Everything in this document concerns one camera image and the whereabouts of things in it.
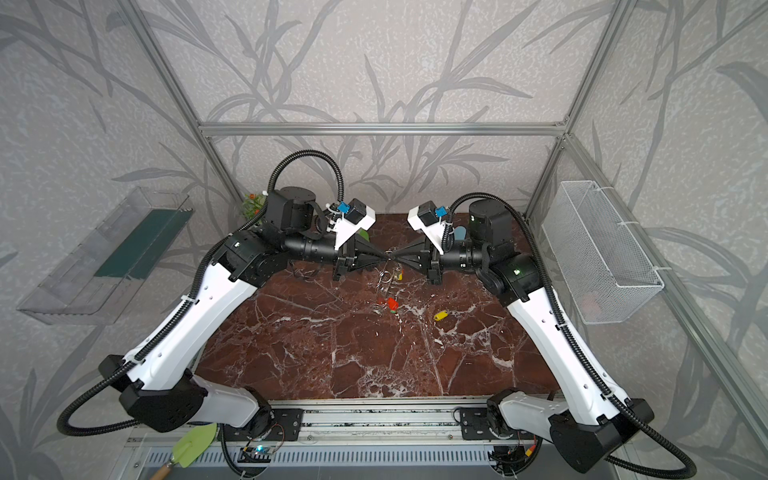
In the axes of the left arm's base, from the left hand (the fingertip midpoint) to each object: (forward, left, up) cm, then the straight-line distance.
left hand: (386, 251), depth 57 cm
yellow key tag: (+6, -16, -42) cm, 45 cm away
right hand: (+2, -2, -1) cm, 3 cm away
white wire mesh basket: (-1, -45, -6) cm, 46 cm away
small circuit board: (-30, +32, -43) cm, 62 cm away
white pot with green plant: (+39, +49, -27) cm, 68 cm away
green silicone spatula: (-29, +48, -41) cm, 69 cm away
